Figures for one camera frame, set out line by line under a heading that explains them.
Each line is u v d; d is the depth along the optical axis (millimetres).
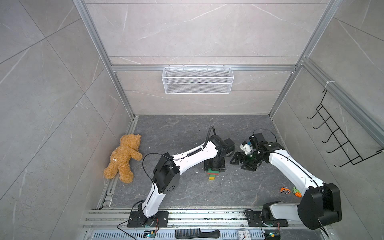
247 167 730
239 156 734
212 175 841
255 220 729
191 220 746
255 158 674
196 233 700
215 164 699
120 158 850
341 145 643
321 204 403
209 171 750
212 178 858
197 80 1007
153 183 536
